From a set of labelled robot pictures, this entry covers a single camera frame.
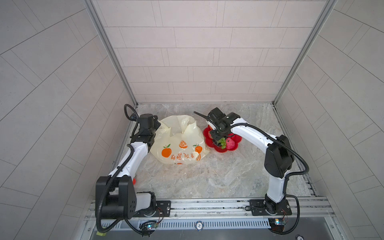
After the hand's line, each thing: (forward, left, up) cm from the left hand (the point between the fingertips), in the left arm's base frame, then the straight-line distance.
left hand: (156, 117), depth 86 cm
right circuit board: (-49, -61, -17) cm, 80 cm away
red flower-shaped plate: (-9, -32, -13) cm, 36 cm away
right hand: (-6, -35, -8) cm, 36 cm away
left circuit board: (-50, -3, -14) cm, 52 cm away
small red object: (-31, +9, -17) cm, 36 cm away
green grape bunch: (-12, -39, -7) cm, 41 cm away
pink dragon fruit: (-12, -43, -10) cm, 46 cm away
